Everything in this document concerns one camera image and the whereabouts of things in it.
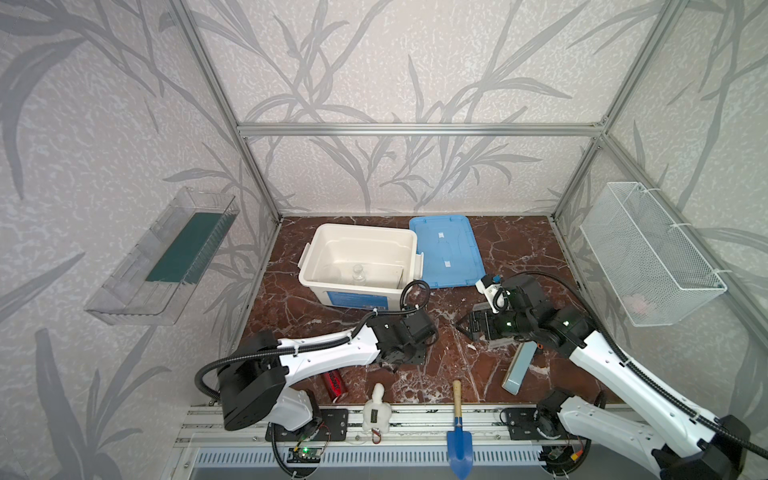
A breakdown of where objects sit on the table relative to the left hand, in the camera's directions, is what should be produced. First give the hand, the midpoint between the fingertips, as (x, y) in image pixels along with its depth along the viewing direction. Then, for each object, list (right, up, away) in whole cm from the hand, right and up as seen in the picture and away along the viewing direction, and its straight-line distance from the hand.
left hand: (424, 348), depth 80 cm
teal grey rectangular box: (+24, -6, -2) cm, 25 cm away
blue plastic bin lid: (+12, +24, +27) cm, 38 cm away
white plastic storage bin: (-11, +24, +24) cm, 36 cm away
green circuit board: (-30, -23, -8) cm, 38 cm away
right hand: (+11, +10, -5) cm, 16 cm away
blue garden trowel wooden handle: (+8, -20, -8) cm, 23 cm away
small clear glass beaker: (-20, +18, +17) cm, 32 cm away
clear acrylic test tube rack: (+23, -1, +7) cm, 24 cm away
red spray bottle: (-24, -8, -3) cm, 25 cm away
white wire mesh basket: (+49, +22, -16) cm, 56 cm away
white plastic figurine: (-12, -13, -7) cm, 19 cm away
